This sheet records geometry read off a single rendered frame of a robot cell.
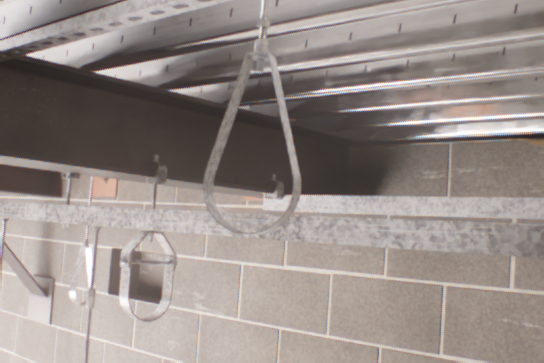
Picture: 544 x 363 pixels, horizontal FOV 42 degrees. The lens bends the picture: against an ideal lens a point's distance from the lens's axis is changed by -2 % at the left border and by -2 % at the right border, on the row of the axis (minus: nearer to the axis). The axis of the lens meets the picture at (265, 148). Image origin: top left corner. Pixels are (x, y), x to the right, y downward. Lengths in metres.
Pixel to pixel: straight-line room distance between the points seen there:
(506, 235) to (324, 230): 0.30
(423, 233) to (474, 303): 1.05
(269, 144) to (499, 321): 0.79
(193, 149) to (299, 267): 0.74
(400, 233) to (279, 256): 1.46
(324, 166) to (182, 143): 0.57
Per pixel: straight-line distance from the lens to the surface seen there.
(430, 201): 1.64
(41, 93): 1.60
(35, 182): 3.66
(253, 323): 2.56
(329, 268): 2.32
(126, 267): 1.60
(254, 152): 1.98
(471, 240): 0.98
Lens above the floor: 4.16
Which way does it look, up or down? 7 degrees up
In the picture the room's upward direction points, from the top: 4 degrees clockwise
